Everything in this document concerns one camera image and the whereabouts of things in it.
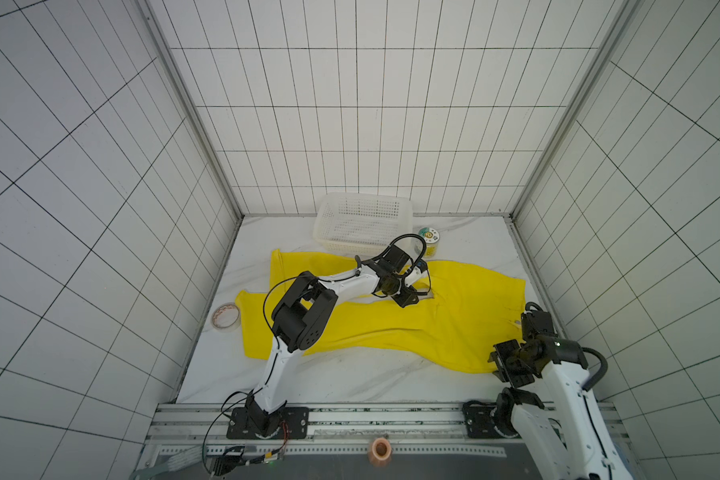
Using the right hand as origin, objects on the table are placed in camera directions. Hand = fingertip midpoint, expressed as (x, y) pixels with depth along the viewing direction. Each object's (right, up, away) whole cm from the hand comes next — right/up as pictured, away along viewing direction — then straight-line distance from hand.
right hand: (490, 359), depth 79 cm
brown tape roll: (-31, -11, -18) cm, 38 cm away
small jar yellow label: (-11, +34, +25) cm, 43 cm away
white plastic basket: (-35, +38, +38) cm, 64 cm away
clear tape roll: (-78, +8, +13) cm, 79 cm away
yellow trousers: (-1, +6, +11) cm, 13 cm away
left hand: (-19, +12, +13) cm, 26 cm away
